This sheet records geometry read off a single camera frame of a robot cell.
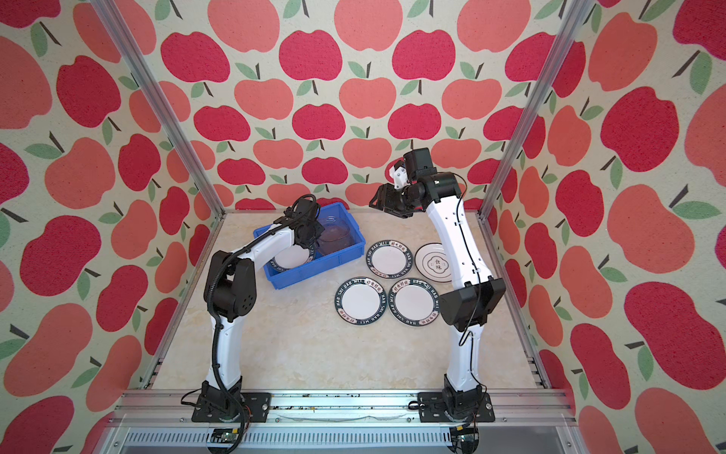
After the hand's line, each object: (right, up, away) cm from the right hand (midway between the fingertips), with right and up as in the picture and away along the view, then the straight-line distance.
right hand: (383, 204), depth 80 cm
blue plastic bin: (-21, -19, +22) cm, 36 cm away
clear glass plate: (-17, -9, +27) cm, 33 cm away
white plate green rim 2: (-7, -31, +14) cm, 35 cm away
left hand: (-20, -8, +23) cm, 32 cm away
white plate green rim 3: (+12, -31, +14) cm, 36 cm away
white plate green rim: (+4, -18, +25) cm, 31 cm away
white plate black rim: (+20, -19, +25) cm, 37 cm away
